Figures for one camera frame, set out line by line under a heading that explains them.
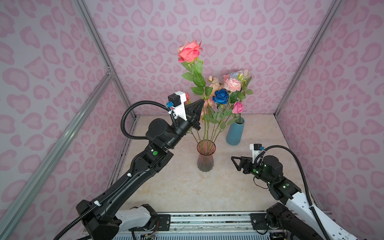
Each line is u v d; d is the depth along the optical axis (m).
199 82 0.48
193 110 0.50
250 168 0.67
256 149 0.67
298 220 0.57
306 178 0.92
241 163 0.67
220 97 0.64
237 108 0.65
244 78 0.81
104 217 0.37
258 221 0.73
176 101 0.43
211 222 0.75
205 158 0.90
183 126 0.49
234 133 0.94
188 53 0.41
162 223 0.74
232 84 0.63
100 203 0.38
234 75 0.73
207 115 0.72
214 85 0.73
